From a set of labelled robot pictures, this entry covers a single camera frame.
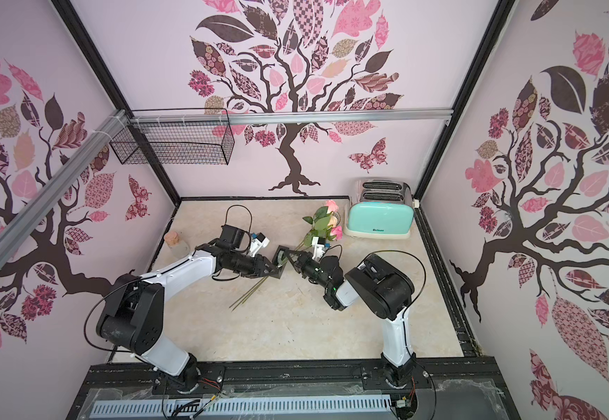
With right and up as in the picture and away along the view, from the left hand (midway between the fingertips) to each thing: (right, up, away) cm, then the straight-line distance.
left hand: (274, 276), depth 85 cm
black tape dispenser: (+1, +5, +7) cm, 8 cm away
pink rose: (+16, +19, +5) cm, 25 cm away
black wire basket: (-29, +50, +10) cm, 59 cm away
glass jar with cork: (-38, +8, +11) cm, 40 cm away
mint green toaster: (+38, +23, +12) cm, 46 cm away
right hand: (+3, +8, 0) cm, 9 cm away
